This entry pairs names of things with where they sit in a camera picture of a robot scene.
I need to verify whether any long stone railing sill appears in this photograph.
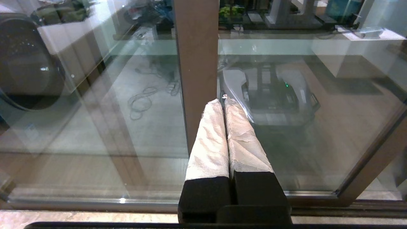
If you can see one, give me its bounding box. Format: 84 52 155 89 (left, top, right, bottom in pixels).
137 29 350 41

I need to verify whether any brown framed fixed glass panel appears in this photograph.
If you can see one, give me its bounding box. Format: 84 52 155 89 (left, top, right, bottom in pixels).
0 0 220 212

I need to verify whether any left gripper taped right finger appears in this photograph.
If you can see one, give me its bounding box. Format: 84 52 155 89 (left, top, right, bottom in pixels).
224 98 290 207

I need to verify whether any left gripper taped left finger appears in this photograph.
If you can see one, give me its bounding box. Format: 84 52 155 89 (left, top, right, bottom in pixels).
177 99 232 224

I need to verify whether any brown framed sliding glass door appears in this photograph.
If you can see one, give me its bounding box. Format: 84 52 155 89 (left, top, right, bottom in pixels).
218 0 407 208

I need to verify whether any black metal balcony railing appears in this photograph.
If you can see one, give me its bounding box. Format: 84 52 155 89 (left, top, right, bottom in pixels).
219 0 360 31

